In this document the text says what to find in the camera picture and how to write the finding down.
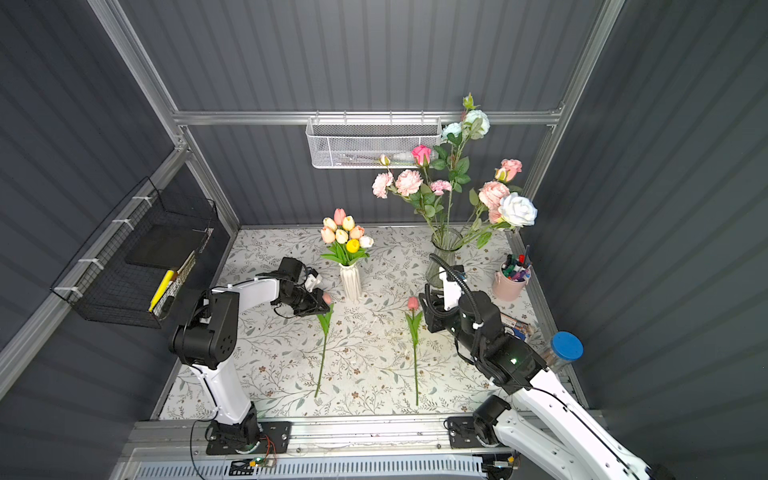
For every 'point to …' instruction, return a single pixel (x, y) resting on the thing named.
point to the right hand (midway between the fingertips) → (431, 294)
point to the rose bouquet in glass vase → (437, 182)
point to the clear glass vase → (445, 242)
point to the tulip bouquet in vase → (344, 238)
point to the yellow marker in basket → (161, 289)
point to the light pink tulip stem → (325, 325)
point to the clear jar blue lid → (563, 347)
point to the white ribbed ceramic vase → (352, 280)
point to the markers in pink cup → (518, 267)
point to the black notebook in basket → (167, 246)
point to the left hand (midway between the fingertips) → (331, 310)
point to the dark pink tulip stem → (414, 320)
